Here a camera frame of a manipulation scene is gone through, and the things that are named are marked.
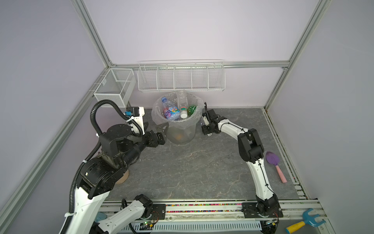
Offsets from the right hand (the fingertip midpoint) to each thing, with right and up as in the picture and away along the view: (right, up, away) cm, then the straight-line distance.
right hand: (206, 129), depth 107 cm
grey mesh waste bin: (-17, -4, -11) cm, 20 cm away
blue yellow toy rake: (+46, -42, -36) cm, 72 cm away
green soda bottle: (-11, +13, -22) cm, 28 cm away
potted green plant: (-51, -28, -22) cm, 62 cm away
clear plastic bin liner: (-29, +10, -26) cm, 41 cm away
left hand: (-23, +4, -52) cm, 57 cm away
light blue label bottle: (-22, +11, -26) cm, 35 cm away
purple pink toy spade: (+41, -17, -16) cm, 47 cm away
